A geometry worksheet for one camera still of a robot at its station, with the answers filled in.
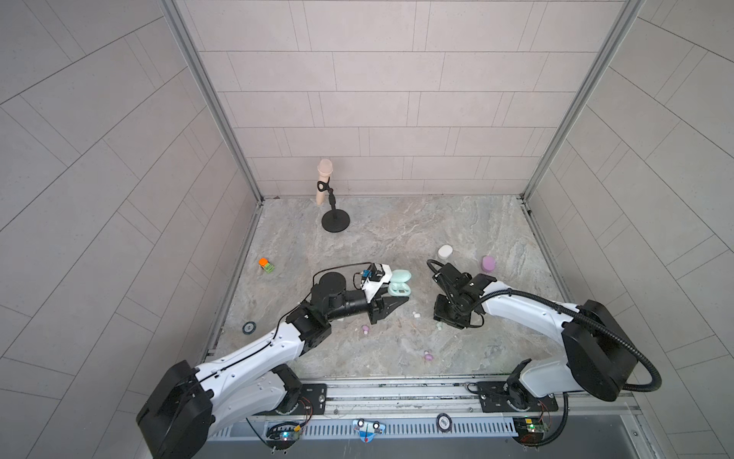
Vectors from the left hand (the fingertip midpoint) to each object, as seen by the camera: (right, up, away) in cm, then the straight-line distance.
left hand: (408, 295), depth 67 cm
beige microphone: (-24, +34, +21) cm, 47 cm away
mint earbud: (+11, -13, +15) cm, 23 cm away
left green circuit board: (-29, -32, -2) cm, 43 cm away
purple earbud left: (-11, -14, +15) cm, 23 cm away
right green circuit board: (+29, -32, 0) cm, 44 cm away
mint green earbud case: (-2, +2, 0) cm, 3 cm away
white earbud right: (+4, -11, +17) cm, 21 cm away
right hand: (+9, -12, +16) cm, 22 cm away
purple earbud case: (+30, +3, +29) cm, 42 cm away
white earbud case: (+16, +7, +32) cm, 36 cm away
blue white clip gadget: (-10, -31, -2) cm, 32 cm away
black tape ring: (-45, -13, +15) cm, 50 cm away
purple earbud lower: (+7, -20, +11) cm, 23 cm away
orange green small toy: (-45, +3, +26) cm, 52 cm away
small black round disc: (+9, -31, +1) cm, 32 cm away
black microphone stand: (-24, +18, +41) cm, 50 cm away
